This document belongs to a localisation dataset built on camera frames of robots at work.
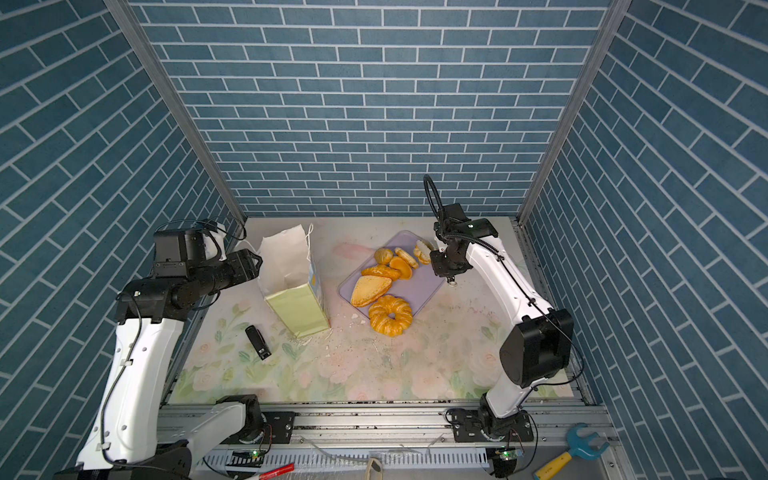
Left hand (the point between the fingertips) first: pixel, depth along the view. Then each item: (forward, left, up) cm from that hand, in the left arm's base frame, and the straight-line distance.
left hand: (253, 260), depth 69 cm
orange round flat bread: (+16, -36, -25) cm, 47 cm away
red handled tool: (-38, -6, -30) cm, 49 cm away
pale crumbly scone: (+15, -42, -16) cm, 48 cm away
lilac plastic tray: (+12, -44, -29) cm, 54 cm away
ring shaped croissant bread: (-3, -29, -26) cm, 39 cm away
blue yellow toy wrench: (-35, -77, -27) cm, 89 cm away
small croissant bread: (+14, -30, -23) cm, 40 cm away
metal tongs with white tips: (+15, -45, -13) cm, 49 cm away
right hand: (+7, -46, -11) cm, 48 cm away
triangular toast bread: (+8, -25, -26) cm, 37 cm away
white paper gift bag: (+12, +2, -28) cm, 30 cm away
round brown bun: (+19, -30, -22) cm, 42 cm away
